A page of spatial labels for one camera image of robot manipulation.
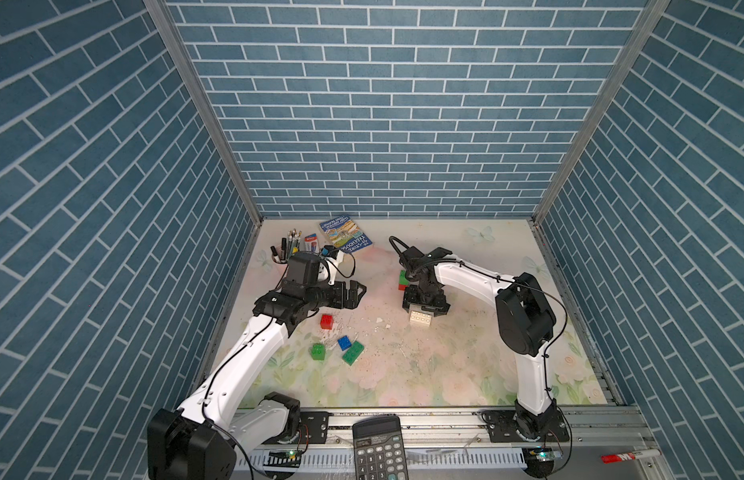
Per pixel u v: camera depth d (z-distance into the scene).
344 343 0.87
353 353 0.85
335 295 0.68
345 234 1.12
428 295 0.79
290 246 0.94
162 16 0.70
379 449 0.69
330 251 0.69
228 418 0.42
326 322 0.89
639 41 0.76
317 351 0.83
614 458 0.69
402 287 0.96
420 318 0.91
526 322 0.53
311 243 1.12
